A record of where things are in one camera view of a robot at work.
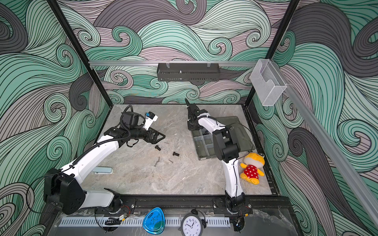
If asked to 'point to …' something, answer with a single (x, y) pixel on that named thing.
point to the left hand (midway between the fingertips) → (159, 132)
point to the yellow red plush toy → (252, 162)
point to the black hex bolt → (157, 147)
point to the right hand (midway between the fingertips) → (192, 127)
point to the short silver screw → (172, 162)
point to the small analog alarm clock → (192, 224)
